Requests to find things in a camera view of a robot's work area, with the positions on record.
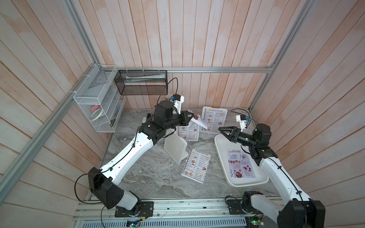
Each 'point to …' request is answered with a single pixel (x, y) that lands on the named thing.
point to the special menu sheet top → (200, 121)
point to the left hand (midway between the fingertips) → (194, 117)
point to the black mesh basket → (142, 82)
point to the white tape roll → (96, 114)
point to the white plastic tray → (222, 143)
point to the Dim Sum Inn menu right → (215, 118)
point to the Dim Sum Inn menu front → (196, 165)
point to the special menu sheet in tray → (239, 164)
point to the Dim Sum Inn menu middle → (189, 132)
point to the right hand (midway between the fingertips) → (219, 130)
